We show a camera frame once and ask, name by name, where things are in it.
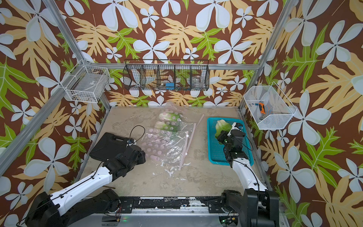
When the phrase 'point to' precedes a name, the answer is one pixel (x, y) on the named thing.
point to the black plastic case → (108, 146)
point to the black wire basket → (167, 74)
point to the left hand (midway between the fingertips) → (143, 152)
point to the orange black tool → (262, 108)
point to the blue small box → (170, 86)
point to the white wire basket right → (270, 109)
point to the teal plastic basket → (216, 150)
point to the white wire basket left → (86, 83)
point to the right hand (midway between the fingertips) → (220, 130)
